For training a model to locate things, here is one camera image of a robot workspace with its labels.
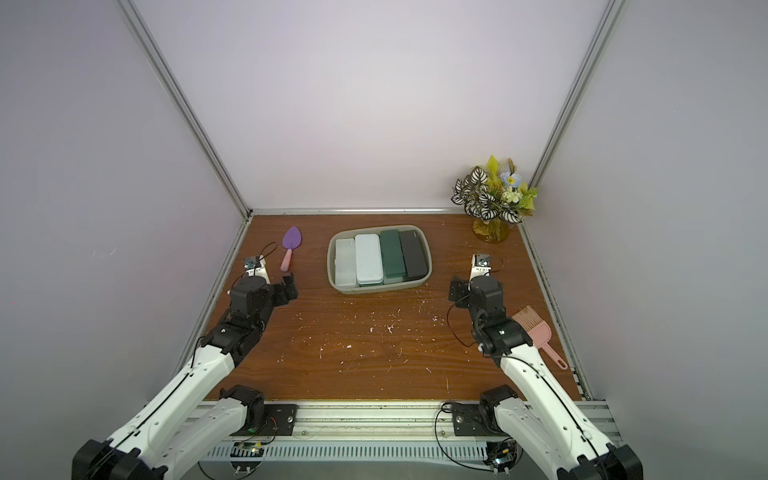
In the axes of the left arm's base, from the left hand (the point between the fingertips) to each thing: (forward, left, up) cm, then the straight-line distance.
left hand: (280, 274), depth 81 cm
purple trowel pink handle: (+27, +9, -18) cm, 34 cm away
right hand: (0, -53, +2) cm, 54 cm away
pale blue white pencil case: (+16, -22, -13) cm, 31 cm away
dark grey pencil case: (+17, -38, -13) cm, 44 cm away
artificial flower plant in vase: (+22, -62, +9) cm, 67 cm away
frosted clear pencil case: (+14, -14, -14) cm, 24 cm away
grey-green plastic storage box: (+26, -15, -12) cm, 32 cm away
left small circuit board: (-39, +4, -22) cm, 45 cm away
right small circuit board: (-38, -58, -19) cm, 72 cm away
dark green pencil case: (+16, -31, -13) cm, 37 cm away
